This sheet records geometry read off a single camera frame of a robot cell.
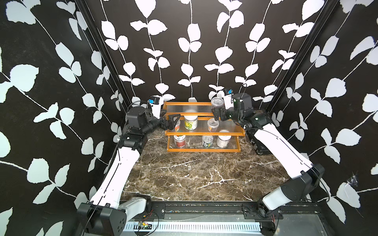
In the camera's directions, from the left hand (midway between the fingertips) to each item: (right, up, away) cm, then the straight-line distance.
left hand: (173, 111), depth 69 cm
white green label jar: (+8, -6, +15) cm, 18 cm away
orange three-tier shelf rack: (+13, -10, +21) cm, 26 cm away
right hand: (+23, +4, +6) cm, 24 cm away
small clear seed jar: (+21, -7, +15) cm, 27 cm away
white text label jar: (+28, -17, +21) cm, 39 cm away
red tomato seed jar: (+1, -17, +21) cm, 27 cm away
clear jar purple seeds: (+23, +6, +9) cm, 25 cm away
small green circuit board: (-14, -56, +1) cm, 58 cm away
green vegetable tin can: (+19, -17, +24) cm, 35 cm away
